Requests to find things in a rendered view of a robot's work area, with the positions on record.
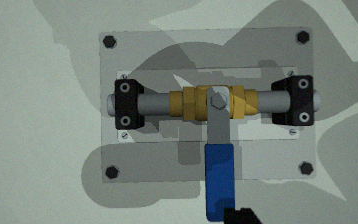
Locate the brass ball valve with blue handle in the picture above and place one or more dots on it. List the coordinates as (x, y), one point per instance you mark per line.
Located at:
(265, 103)

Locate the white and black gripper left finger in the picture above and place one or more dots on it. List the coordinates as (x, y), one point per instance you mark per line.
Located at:
(232, 216)

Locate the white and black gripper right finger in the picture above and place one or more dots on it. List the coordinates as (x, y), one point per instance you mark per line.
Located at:
(249, 216)

